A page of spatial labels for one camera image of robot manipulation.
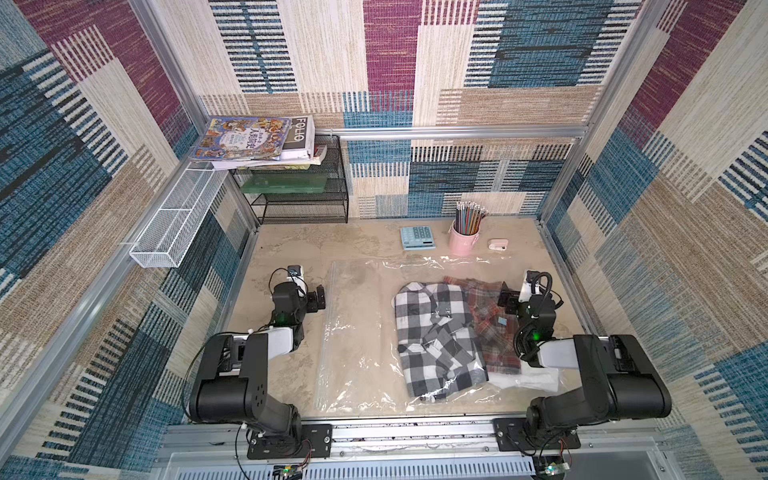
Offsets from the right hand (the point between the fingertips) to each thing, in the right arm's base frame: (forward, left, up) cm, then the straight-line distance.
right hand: (523, 281), depth 91 cm
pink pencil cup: (+18, +15, -3) cm, 23 cm away
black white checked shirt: (-15, +27, -6) cm, 32 cm away
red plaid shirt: (-14, +9, -6) cm, 17 cm away
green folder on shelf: (+30, +75, +15) cm, 82 cm away
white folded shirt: (-26, +4, -6) cm, 27 cm away
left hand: (+1, +67, -2) cm, 67 cm away
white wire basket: (-3, +92, +25) cm, 95 cm away
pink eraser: (+22, 0, -8) cm, 23 cm away
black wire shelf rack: (+23, +63, +16) cm, 69 cm away
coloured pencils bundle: (+24, +13, +4) cm, 27 cm away
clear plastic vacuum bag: (-12, +40, -10) cm, 43 cm away
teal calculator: (+24, +29, -7) cm, 39 cm away
